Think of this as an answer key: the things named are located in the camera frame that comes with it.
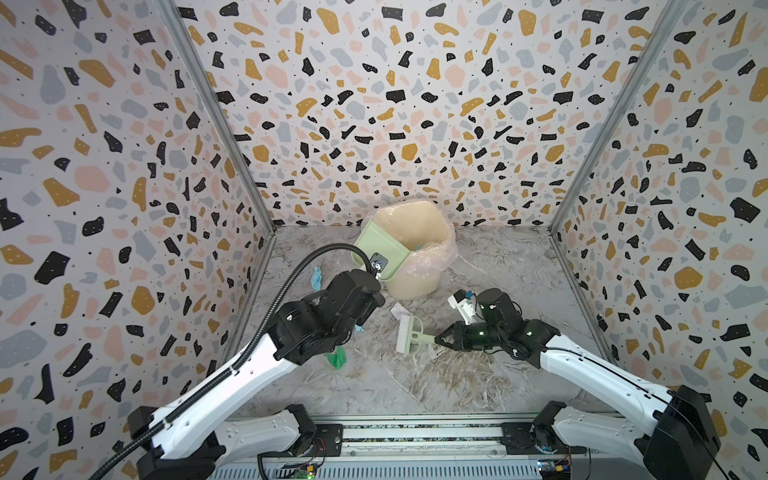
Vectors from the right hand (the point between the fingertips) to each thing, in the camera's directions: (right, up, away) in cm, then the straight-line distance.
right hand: (432, 337), depth 74 cm
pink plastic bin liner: (0, +29, +23) cm, 38 cm away
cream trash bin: (-4, +9, +30) cm, 31 cm away
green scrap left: (-26, -10, +12) cm, 30 cm away
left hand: (-17, +15, -8) cm, 24 cm away
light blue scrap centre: (-21, -2, +18) cm, 28 cm away
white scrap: (-8, +2, +22) cm, 23 cm away
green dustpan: (-14, +24, -3) cm, 28 cm away
